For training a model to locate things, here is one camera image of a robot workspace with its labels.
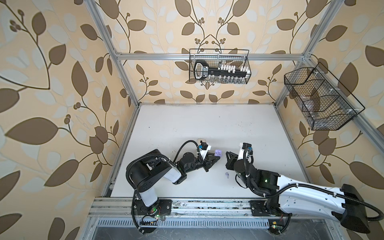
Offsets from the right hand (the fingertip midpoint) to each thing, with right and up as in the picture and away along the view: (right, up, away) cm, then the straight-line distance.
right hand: (226, 155), depth 76 cm
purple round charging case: (-4, 0, +5) cm, 6 cm away
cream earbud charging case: (-11, +5, +22) cm, 25 cm away
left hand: (-3, -2, +3) cm, 5 cm away
